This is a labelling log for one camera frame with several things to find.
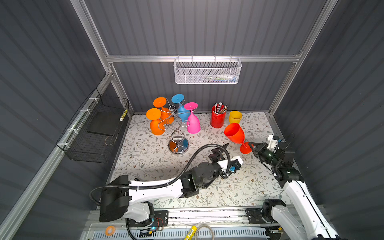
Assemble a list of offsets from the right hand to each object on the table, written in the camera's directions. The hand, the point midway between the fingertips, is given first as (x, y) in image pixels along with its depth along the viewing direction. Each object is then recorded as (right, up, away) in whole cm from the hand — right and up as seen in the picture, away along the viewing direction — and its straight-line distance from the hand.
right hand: (250, 144), depth 77 cm
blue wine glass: (-36, +17, +9) cm, 41 cm away
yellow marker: (-31, -40, -9) cm, 51 cm away
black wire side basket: (-80, +5, -5) cm, 80 cm away
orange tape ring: (-71, -41, -6) cm, 82 cm away
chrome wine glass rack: (-41, -3, +22) cm, 47 cm away
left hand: (-13, -1, -12) cm, 18 cm away
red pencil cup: (-13, +17, +24) cm, 32 cm away
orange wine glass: (-50, +9, +4) cm, 51 cm away
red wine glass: (-11, +6, -10) cm, 16 cm away
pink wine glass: (-30, +9, +7) cm, 32 cm away
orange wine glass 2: (-48, +23, +4) cm, 53 cm away
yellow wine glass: (-1, +16, +25) cm, 29 cm away
